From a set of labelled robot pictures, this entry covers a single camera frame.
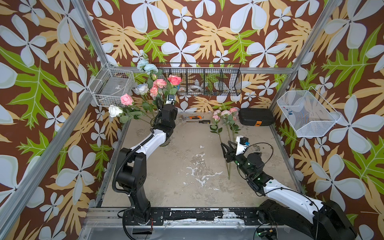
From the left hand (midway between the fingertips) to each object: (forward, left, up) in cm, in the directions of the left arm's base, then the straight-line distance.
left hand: (165, 103), depth 87 cm
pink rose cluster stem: (+13, -48, -21) cm, 54 cm away
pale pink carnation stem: (+5, -43, -24) cm, 49 cm away
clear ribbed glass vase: (-26, -5, +5) cm, 27 cm away
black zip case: (+12, -66, -24) cm, 71 cm away
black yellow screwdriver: (+10, -23, -27) cm, 37 cm away
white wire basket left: (+7, +32, +7) cm, 34 cm away
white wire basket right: (-7, -81, 0) cm, 82 cm away
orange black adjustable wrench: (+14, -16, -28) cm, 35 cm away
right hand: (-23, -33, -6) cm, 41 cm away
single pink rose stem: (+2, -32, -25) cm, 41 cm away
